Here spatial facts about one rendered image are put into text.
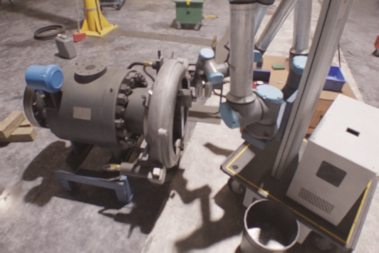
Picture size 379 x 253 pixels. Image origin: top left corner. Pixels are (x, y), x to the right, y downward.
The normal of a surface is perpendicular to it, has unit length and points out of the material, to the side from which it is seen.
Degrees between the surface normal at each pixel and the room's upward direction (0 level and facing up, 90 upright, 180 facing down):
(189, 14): 90
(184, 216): 0
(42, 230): 0
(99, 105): 50
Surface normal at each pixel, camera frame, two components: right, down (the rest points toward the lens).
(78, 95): -0.12, -0.21
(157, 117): -0.13, 0.00
